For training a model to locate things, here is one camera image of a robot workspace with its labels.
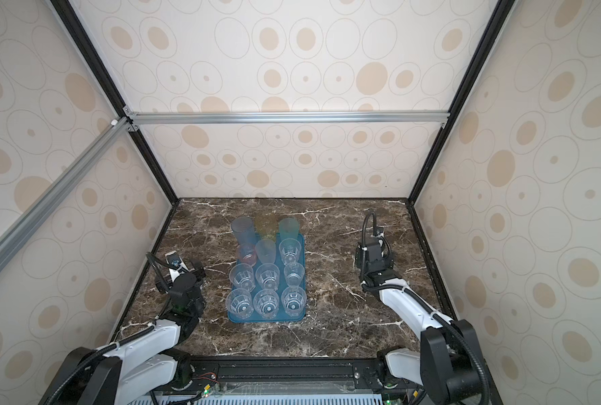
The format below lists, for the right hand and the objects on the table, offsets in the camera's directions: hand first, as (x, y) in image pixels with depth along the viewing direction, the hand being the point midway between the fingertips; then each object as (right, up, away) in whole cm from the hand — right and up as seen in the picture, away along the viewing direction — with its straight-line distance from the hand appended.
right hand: (377, 250), depth 88 cm
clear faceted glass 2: (-29, -18, +1) cm, 35 cm away
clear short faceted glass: (-39, -18, -2) cm, 43 cm away
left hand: (-65, -2, -6) cm, 66 cm away
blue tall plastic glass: (-49, +8, +6) cm, 50 cm away
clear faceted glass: (-49, -10, +3) cm, 50 cm away
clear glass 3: (-30, -10, +6) cm, 32 cm away
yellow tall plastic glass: (-41, +8, +12) cm, 44 cm away
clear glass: (-31, -1, +9) cm, 33 cm away
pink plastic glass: (-49, -2, +10) cm, 50 cm away
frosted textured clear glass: (-41, -1, +9) cm, 42 cm away
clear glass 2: (-39, -10, +4) cm, 41 cm away
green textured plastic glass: (-32, +7, +12) cm, 35 cm away
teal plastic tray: (-33, -22, -4) cm, 40 cm away
